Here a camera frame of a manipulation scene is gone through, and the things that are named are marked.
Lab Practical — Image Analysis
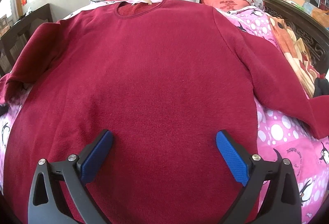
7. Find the orange patterned blanket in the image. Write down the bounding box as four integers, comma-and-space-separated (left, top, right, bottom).
268, 16, 320, 98

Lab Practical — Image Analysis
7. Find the dark red knit sweater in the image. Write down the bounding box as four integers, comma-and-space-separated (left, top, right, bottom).
0, 0, 329, 224

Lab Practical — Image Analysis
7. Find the black garment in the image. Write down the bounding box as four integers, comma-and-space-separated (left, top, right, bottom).
313, 78, 329, 97

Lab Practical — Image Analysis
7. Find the pink penguin quilt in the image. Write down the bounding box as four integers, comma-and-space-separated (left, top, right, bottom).
0, 7, 329, 224

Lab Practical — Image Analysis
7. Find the dark wooden side cabinet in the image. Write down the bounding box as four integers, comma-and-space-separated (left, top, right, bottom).
1, 3, 53, 76

